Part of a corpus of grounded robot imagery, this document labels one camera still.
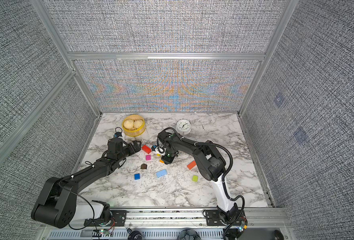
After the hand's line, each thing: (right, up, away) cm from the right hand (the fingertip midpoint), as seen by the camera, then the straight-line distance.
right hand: (168, 159), depth 95 cm
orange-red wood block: (+15, -3, -4) cm, 15 cm away
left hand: (-19, +10, -5) cm, 22 cm away
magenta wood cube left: (-13, +1, -1) cm, 13 cm away
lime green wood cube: (+16, -10, -8) cm, 21 cm away
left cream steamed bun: (-29, +23, +10) cm, 38 cm away
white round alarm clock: (+10, +20, +11) cm, 25 cm away
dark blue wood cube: (-18, -9, -7) cm, 21 cm away
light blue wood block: (-3, -7, -7) cm, 10 cm away
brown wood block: (-15, -4, -3) cm, 16 cm away
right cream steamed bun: (-22, +23, +10) cm, 33 cm away
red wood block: (-14, +6, +2) cm, 16 cm away
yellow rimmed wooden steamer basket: (-24, +17, +9) cm, 31 cm away
